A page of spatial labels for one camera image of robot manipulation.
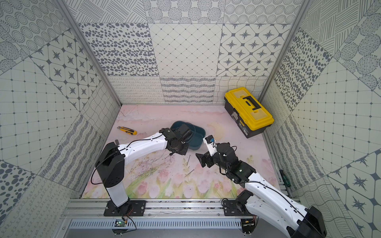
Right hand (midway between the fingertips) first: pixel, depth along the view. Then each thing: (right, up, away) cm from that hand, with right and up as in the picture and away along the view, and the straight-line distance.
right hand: (204, 151), depth 77 cm
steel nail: (-9, -9, +14) cm, 18 cm away
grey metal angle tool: (-58, +1, +21) cm, 62 cm away
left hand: (-11, 0, +9) cm, 14 cm away
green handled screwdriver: (+49, -18, +9) cm, 53 cm away
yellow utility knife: (-53, +9, +27) cm, 60 cm away
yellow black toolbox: (+29, +21, +16) cm, 39 cm away
